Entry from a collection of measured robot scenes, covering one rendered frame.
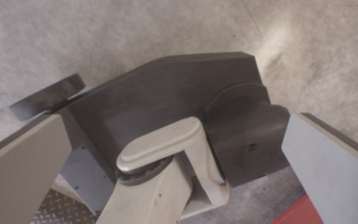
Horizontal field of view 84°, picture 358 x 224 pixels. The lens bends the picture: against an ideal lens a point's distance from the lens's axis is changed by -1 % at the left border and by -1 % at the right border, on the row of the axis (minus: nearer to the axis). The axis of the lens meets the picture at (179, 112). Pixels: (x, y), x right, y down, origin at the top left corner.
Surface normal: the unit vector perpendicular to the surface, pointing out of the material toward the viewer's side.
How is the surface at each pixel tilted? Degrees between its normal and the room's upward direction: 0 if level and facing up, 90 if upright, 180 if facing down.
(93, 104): 0
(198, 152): 0
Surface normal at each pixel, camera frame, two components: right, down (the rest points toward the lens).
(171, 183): 0.83, -0.18
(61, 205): 0.25, 0.07
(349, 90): 0.03, 0.39
